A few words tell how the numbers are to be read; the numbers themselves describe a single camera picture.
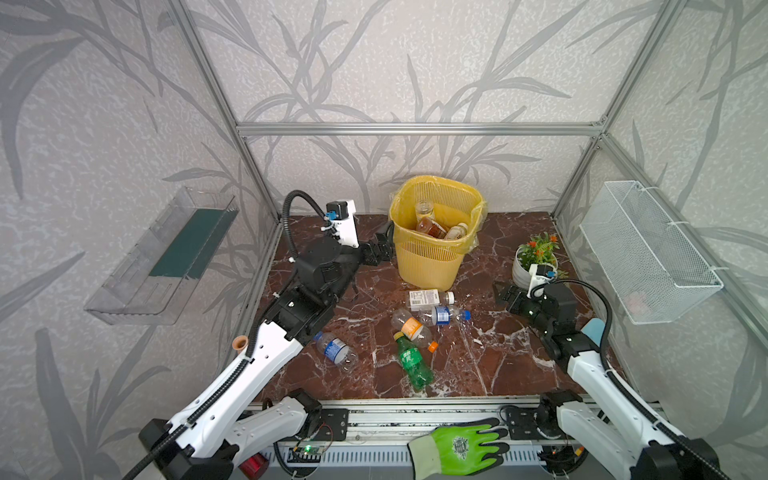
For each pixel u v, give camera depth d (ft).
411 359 2.58
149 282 2.08
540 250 2.89
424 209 3.16
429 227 2.98
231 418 1.33
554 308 2.01
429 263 2.71
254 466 2.15
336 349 2.65
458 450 2.27
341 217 1.70
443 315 2.84
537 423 2.38
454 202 3.14
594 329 3.09
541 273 2.37
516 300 2.37
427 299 3.05
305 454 2.35
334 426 2.41
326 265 1.47
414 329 2.78
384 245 1.86
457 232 2.99
